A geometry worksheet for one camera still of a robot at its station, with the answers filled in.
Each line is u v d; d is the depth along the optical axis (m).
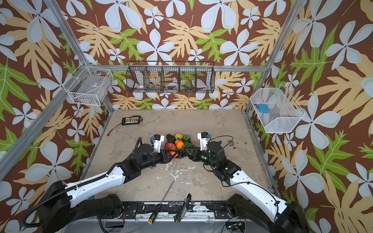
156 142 0.70
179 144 0.77
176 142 0.94
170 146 0.91
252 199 0.48
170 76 0.96
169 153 0.74
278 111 0.84
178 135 0.98
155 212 0.74
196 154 0.66
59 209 0.39
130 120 1.11
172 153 0.73
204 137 0.68
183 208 0.74
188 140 0.96
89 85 0.86
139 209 0.75
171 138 0.95
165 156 0.68
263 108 0.86
